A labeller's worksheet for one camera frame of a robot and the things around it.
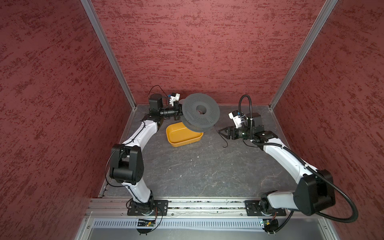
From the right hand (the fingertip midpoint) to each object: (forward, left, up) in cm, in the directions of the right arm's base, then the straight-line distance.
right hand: (221, 133), depth 80 cm
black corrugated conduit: (0, -52, -24) cm, 58 cm away
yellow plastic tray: (+13, +26, -18) cm, 34 cm away
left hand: (+8, +16, +10) cm, 20 cm away
